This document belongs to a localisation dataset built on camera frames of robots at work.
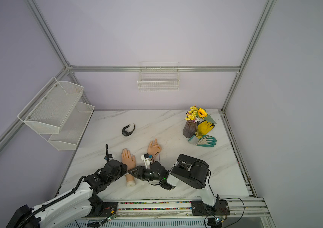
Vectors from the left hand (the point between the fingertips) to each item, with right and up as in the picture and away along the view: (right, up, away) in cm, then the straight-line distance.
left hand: (127, 167), depth 86 cm
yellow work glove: (+53, +24, +22) cm, 62 cm away
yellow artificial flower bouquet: (+42, +33, -2) cm, 53 cm away
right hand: (+3, -2, -5) cm, 7 cm away
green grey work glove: (+52, +15, +13) cm, 56 cm away
